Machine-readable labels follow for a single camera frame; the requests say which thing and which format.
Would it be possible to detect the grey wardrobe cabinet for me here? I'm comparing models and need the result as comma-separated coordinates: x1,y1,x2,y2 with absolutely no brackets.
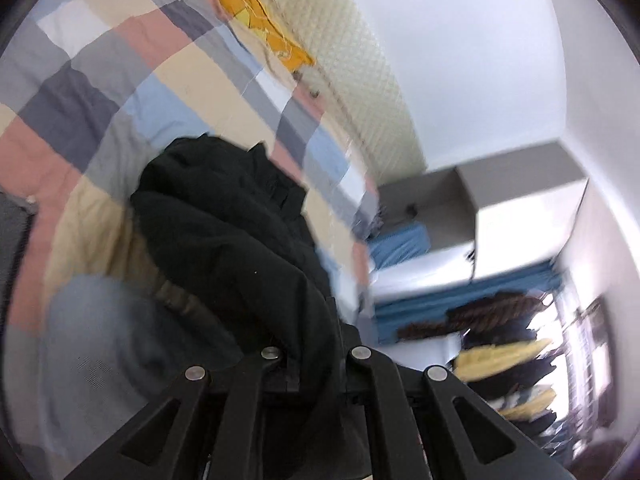
372,143,588,298

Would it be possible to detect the cream quilted headboard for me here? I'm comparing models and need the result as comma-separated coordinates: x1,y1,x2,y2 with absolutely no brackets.
262,0,426,183

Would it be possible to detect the checkered patchwork quilt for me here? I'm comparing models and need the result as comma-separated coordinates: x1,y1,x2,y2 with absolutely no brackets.
1,0,378,479

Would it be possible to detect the yellow hanging garment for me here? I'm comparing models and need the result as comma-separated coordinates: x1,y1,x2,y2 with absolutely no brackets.
454,339,551,382

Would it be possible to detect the brown patterned hanging garment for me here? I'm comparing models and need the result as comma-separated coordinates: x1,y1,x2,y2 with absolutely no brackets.
396,292,546,340

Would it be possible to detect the yellow pillow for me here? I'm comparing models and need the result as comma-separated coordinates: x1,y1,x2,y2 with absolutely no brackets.
218,0,316,73

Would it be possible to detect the grey fleece blanket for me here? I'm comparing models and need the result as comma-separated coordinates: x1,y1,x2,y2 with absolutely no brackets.
0,190,38,327

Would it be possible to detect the blue curtain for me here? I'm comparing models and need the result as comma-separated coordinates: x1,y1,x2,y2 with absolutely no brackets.
374,261,563,344

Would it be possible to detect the black puffer jacket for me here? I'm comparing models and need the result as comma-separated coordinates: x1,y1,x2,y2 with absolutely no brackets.
128,134,371,480

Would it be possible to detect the blue towel on chair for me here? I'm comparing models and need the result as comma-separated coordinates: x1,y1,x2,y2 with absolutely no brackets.
368,222,431,270

